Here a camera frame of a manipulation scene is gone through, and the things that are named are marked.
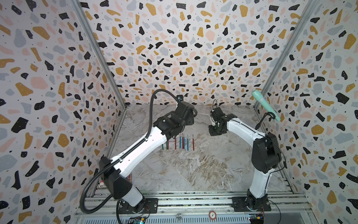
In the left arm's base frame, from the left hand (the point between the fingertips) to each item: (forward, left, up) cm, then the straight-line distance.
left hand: (190, 113), depth 74 cm
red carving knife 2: (0, +10, -31) cm, 32 cm away
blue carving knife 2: (-1, +1, -31) cm, 31 cm away
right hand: (+4, -18, -23) cm, 30 cm away
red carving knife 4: (+2, -3, -32) cm, 32 cm away
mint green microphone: (+10, -40, +2) cm, 41 cm away
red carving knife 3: (+4, +5, -32) cm, 33 cm away
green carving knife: (-2, +19, -32) cm, 37 cm away
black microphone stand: (+3, -49, -6) cm, 49 cm away
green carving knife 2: (-1, +15, -31) cm, 35 cm away
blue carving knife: (+2, +6, -32) cm, 33 cm away
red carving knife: (0, +15, -31) cm, 35 cm away
